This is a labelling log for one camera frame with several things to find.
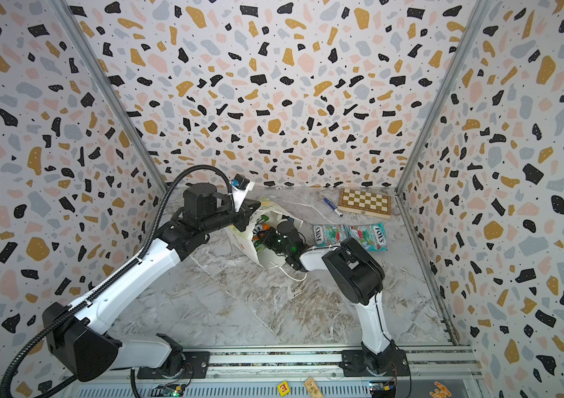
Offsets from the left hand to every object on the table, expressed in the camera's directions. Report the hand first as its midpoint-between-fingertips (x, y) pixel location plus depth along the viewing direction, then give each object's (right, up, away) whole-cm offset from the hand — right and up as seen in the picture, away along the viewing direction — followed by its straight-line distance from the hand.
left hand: (260, 201), depth 72 cm
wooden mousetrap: (+15, -53, -2) cm, 55 cm away
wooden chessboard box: (+42, +1, +42) cm, 59 cm away
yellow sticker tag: (+7, -52, -4) cm, 53 cm away
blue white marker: (+27, -1, +42) cm, 50 cm away
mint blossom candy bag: (+24, -13, +29) cm, 40 cm away
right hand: (-4, -11, +21) cm, 24 cm away
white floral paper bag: (-7, -12, +9) cm, 16 cm away
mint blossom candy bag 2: (+41, -13, +28) cm, 52 cm away
